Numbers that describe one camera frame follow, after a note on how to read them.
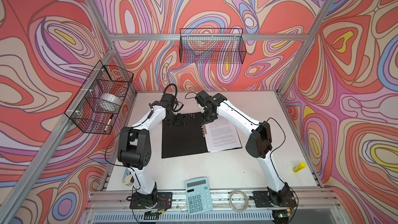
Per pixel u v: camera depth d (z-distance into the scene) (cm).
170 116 79
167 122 79
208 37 88
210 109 65
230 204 72
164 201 72
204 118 79
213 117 76
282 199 64
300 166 76
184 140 93
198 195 73
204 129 98
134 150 49
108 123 72
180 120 82
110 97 73
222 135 96
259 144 55
